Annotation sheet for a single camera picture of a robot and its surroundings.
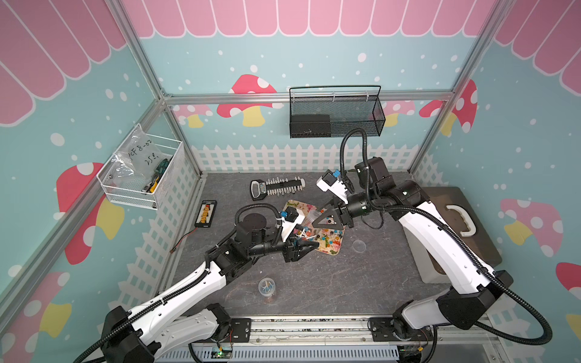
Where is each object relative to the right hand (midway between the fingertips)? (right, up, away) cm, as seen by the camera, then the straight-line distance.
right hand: (317, 282), depth 74 cm
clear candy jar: (-17, -2, +2) cm, 17 cm away
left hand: (-11, +20, +2) cm, 23 cm away
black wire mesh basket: (+7, +65, +23) cm, 69 cm away
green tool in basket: (-52, +37, 0) cm, 64 cm away
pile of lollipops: (+7, +9, +20) cm, 23 cm away
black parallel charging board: (-48, +20, +28) cm, 60 cm away
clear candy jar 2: (-5, +18, -9) cm, 21 cm away
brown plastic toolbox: (+49, +25, +7) cm, 55 cm away
